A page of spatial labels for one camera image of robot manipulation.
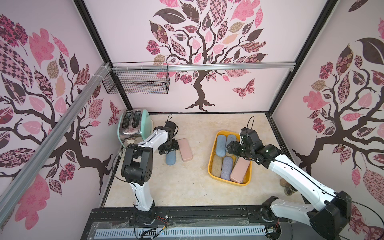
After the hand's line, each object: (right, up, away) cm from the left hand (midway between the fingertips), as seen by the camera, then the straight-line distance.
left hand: (170, 152), depth 94 cm
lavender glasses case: (+35, -8, -7) cm, 37 cm away
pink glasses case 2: (+42, -9, -10) cm, 44 cm away
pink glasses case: (+9, +2, +2) cm, 10 cm away
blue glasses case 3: (+39, +9, +2) cm, 40 cm away
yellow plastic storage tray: (+46, -14, -11) cm, 49 cm away
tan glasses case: (+29, -7, -6) cm, 31 cm away
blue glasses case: (+1, -3, -1) cm, 3 cm away
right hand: (+35, +6, -15) cm, 39 cm away
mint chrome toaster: (-22, +18, -4) cm, 29 cm away
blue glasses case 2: (+33, +5, -1) cm, 33 cm away
